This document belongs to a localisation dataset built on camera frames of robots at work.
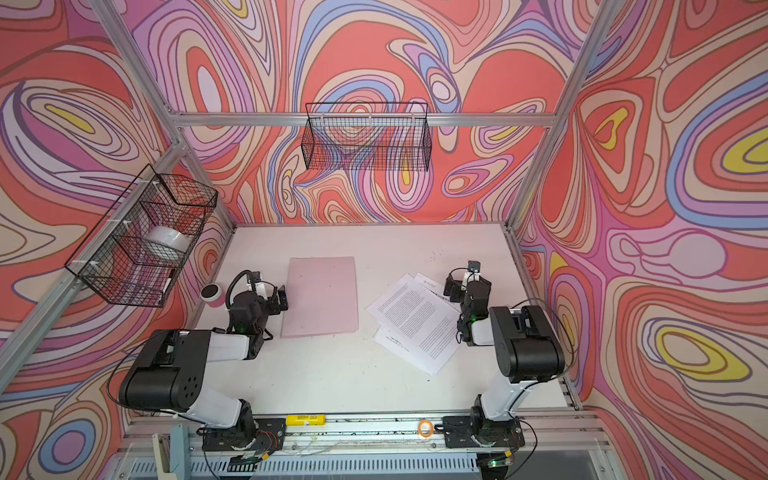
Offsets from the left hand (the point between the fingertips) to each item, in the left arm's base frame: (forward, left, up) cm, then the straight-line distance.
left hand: (271, 286), depth 94 cm
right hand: (+3, -63, -2) cm, 63 cm away
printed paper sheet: (-10, -49, -7) cm, 50 cm away
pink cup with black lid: (-2, +19, -2) cm, 19 cm away
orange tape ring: (-39, -46, -8) cm, 61 cm away
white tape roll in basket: (-2, +17, +25) cm, 30 cm away
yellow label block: (-37, -19, -6) cm, 42 cm away
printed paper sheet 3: (+4, -53, -7) cm, 53 cm away
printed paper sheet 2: (-18, -49, -8) cm, 53 cm away
